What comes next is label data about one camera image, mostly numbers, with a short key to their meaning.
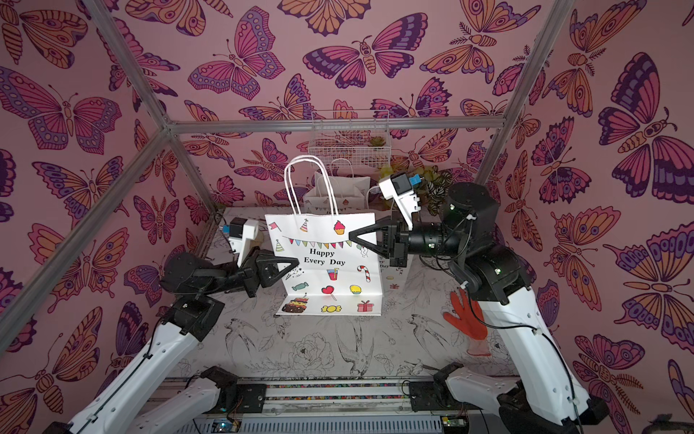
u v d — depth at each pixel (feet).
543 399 1.16
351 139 3.13
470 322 2.82
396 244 1.36
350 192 3.30
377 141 3.04
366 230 1.51
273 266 1.74
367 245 1.53
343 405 2.39
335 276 1.77
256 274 1.66
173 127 3.01
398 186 1.35
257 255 1.81
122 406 1.33
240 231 1.60
